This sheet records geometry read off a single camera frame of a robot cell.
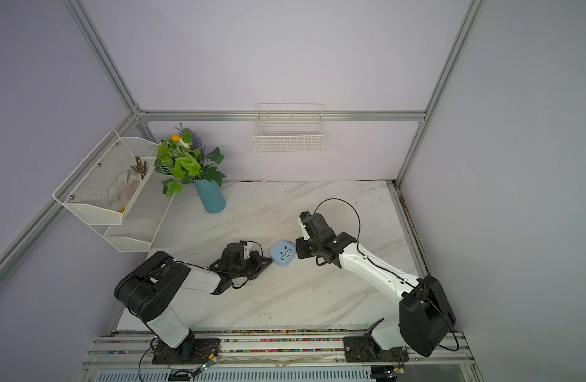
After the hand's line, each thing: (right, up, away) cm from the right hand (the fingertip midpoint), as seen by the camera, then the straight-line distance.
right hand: (301, 248), depth 84 cm
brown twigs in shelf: (-57, +29, -2) cm, 64 cm away
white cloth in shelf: (-60, +21, -6) cm, 64 cm away
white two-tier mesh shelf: (-64, +7, +6) cm, 65 cm away
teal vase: (-39, +20, +17) cm, 47 cm away
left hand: (-10, -6, +7) cm, 13 cm away
